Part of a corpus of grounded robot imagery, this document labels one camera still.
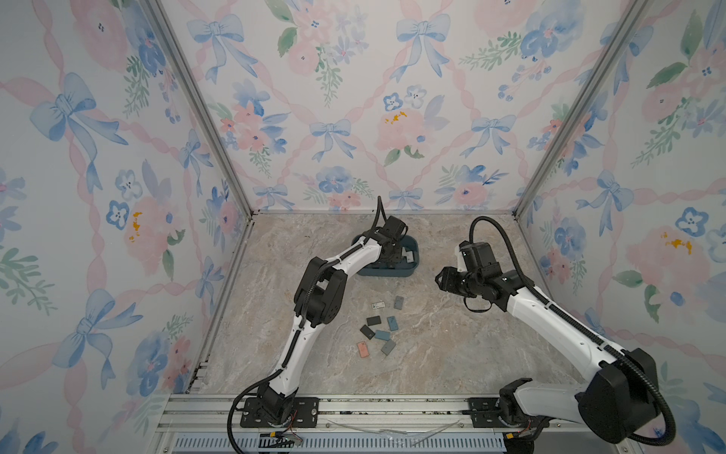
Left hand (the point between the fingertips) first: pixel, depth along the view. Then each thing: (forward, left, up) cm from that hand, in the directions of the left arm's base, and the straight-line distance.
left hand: (396, 253), depth 103 cm
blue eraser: (-25, +2, -4) cm, 25 cm away
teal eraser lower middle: (-28, +5, -5) cm, 29 cm away
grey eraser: (-17, 0, -4) cm, 18 cm away
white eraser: (0, -5, -2) cm, 5 cm away
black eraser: (-24, +8, -4) cm, 26 cm away
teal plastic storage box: (-5, -3, -3) cm, 7 cm away
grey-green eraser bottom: (-32, +4, -4) cm, 33 cm away
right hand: (-17, -12, +11) cm, 23 cm away
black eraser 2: (-28, +10, -4) cm, 30 cm away
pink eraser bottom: (-33, +12, -3) cm, 35 cm away
